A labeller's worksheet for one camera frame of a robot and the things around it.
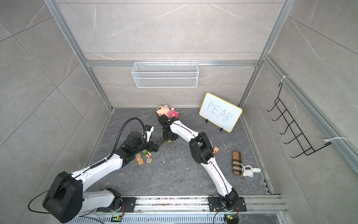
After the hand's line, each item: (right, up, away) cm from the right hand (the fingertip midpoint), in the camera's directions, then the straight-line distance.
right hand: (170, 138), depth 100 cm
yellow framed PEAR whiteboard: (+37, +19, +2) cm, 42 cm away
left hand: (-6, +3, -15) cm, 17 cm away
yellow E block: (+1, 0, -10) cm, 10 cm away
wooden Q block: (-18, -13, -12) cm, 25 cm away
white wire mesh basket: (-4, +47, +1) cm, 47 cm away
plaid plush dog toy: (+43, -16, -16) cm, 49 cm away
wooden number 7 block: (-14, -9, -9) cm, 19 cm away
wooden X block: (-13, -13, -10) cm, 21 cm away
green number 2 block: (-12, -3, -25) cm, 28 cm away
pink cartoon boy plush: (-5, +22, +9) cm, 24 cm away
